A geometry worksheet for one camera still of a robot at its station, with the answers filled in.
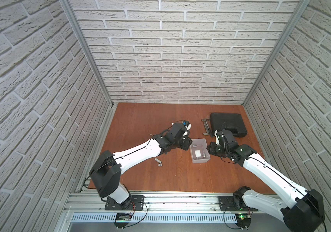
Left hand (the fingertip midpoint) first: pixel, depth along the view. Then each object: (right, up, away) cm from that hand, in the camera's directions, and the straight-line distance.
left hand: (191, 139), depth 80 cm
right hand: (+10, -5, +2) cm, 12 cm away
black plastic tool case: (+33, +9, +23) cm, 42 cm away
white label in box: (+6, -11, +13) cm, 18 cm away
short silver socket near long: (-18, -17, +6) cm, 26 cm away
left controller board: (-36, -39, -10) cm, 54 cm away
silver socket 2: (+10, -12, +10) cm, 18 cm away
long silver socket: (-20, -15, +8) cm, 26 cm away
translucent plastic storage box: (+9, -6, +14) cm, 18 cm away
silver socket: (+4, -7, +15) cm, 17 cm away
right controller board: (+25, -39, -9) cm, 47 cm away
